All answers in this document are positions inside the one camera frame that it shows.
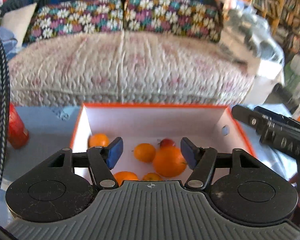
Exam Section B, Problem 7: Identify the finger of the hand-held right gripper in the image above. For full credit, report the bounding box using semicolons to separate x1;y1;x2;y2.
254;106;300;133
231;105;268;132

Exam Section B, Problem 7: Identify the blue tablecloth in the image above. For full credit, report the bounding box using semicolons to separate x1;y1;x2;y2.
0;104;300;228

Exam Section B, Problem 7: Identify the white pillow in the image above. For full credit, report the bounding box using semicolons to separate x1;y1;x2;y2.
1;2;38;48

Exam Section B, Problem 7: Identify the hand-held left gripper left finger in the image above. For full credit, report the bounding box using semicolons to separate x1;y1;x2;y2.
47;137;124;189

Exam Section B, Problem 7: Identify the red can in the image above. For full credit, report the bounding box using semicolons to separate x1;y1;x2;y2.
7;102;30;150

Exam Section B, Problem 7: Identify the orange cardboard box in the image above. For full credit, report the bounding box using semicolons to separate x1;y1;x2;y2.
69;102;257;180

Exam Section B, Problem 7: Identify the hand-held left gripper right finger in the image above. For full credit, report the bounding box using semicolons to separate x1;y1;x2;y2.
180;137;260;190

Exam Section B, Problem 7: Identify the black braided cable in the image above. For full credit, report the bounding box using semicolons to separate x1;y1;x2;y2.
0;27;11;220

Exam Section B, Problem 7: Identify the blue printed cloth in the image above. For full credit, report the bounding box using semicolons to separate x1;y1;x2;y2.
0;26;18;55

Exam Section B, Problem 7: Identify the white folded bedding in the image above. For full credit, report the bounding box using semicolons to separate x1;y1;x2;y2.
250;57;283;90

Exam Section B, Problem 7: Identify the small red apple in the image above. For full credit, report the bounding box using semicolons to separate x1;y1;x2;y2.
158;138;176;148

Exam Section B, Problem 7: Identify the orange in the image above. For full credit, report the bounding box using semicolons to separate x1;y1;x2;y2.
89;133;110;148
152;146;188;178
134;143;157;163
142;172;163;181
112;171;139;187

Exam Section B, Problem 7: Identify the wooden bookshelf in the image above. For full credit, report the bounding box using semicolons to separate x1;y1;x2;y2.
250;0;300;55

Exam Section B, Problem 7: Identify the grey spotted duvet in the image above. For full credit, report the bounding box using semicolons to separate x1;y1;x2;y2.
222;0;285;63

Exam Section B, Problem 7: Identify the floral cushion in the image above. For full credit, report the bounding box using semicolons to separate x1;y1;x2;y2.
24;0;124;43
124;0;224;43

